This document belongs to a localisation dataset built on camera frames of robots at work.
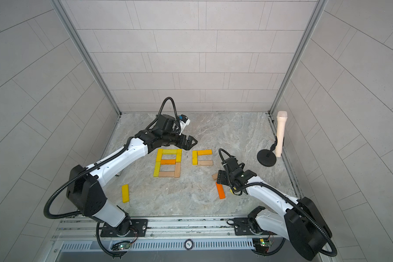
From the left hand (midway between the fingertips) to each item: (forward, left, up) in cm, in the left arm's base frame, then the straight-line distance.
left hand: (194, 138), depth 80 cm
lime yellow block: (+3, +15, -17) cm, 23 cm away
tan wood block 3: (-4, -6, -18) cm, 19 cm away
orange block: (-4, +15, -18) cm, 24 cm away
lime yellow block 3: (-27, -15, +3) cm, 31 cm away
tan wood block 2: (-8, +9, -18) cm, 22 cm away
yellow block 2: (-1, 0, -19) cm, 19 cm away
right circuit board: (-41, -30, -19) cm, 54 cm away
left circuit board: (-42, +28, -17) cm, 53 cm away
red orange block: (-19, -14, -19) cm, 30 cm away
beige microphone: (+5, -41, +11) cm, 43 cm away
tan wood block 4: (-12, -11, -18) cm, 24 cm away
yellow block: (0, +9, -18) cm, 20 cm away
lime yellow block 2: (-7, +21, -18) cm, 29 cm away
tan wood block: (-11, +15, -18) cm, 26 cm away
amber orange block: (+4, -6, -20) cm, 21 cm away
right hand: (-13, -15, -18) cm, 27 cm away
